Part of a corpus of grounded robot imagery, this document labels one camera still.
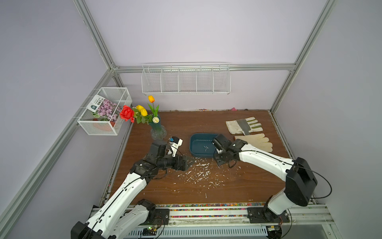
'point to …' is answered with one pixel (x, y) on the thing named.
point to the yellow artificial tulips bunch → (141, 114)
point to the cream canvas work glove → (258, 140)
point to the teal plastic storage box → (201, 145)
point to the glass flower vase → (158, 131)
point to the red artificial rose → (127, 114)
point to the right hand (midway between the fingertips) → (219, 157)
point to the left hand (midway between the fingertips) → (187, 160)
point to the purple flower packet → (104, 108)
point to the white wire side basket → (89, 124)
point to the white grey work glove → (245, 126)
